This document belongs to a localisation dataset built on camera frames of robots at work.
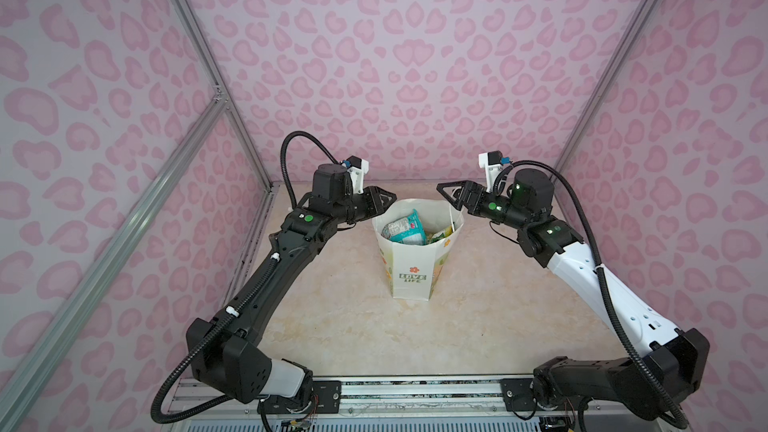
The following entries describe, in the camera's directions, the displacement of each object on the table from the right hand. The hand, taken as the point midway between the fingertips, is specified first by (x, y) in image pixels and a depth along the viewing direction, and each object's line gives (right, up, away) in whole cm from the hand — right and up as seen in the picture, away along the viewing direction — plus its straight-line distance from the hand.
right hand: (448, 188), depth 68 cm
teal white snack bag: (-8, -11, +16) cm, 21 cm away
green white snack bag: (0, -12, +11) cm, 16 cm away
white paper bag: (-7, -20, +11) cm, 24 cm away
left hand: (-12, -1, +4) cm, 12 cm away
